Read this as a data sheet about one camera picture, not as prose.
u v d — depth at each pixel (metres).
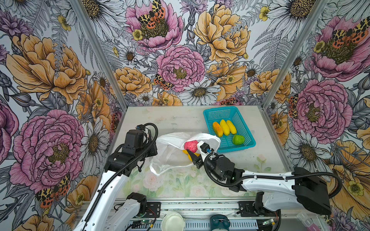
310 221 0.70
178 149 0.70
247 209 0.74
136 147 0.53
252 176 0.53
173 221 0.71
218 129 1.02
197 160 0.63
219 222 0.64
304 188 0.43
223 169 0.55
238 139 0.95
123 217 0.53
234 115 1.08
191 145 0.67
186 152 0.70
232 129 1.03
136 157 0.47
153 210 0.73
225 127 1.03
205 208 0.76
